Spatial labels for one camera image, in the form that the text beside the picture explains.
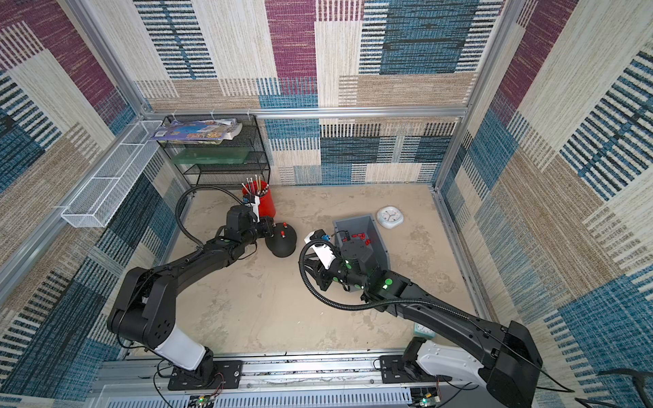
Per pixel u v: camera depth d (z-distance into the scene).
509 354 0.39
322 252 0.60
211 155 0.95
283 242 0.92
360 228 0.98
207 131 0.83
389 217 1.06
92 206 0.70
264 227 0.81
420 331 0.79
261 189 1.02
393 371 0.73
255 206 0.82
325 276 0.61
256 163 1.15
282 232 0.89
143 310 0.45
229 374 0.73
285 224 0.94
